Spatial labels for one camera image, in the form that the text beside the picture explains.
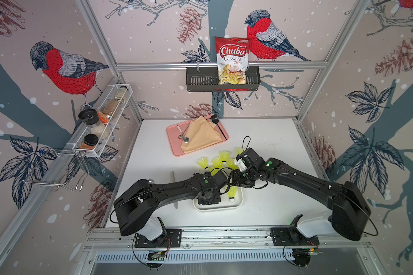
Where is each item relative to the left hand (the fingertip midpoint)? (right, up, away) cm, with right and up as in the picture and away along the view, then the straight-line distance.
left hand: (218, 198), depth 81 cm
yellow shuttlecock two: (+4, +19, +17) cm, 25 cm away
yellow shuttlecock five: (-8, +15, +14) cm, 22 cm away
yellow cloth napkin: (-10, +32, +31) cm, 46 cm away
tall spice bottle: (-50, +43, -5) cm, 66 cm away
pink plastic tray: (-28, +32, +32) cm, 53 cm away
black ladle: (-1, +42, +37) cm, 56 cm away
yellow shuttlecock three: (0, +15, +14) cm, 20 cm away
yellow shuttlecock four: (+7, +2, +3) cm, 7 cm away
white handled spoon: (-20, +28, +28) cm, 45 cm away
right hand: (+5, +8, -2) cm, 10 cm away
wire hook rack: (-60, +18, -16) cm, 64 cm away
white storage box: (+4, -5, +5) cm, 8 cm away
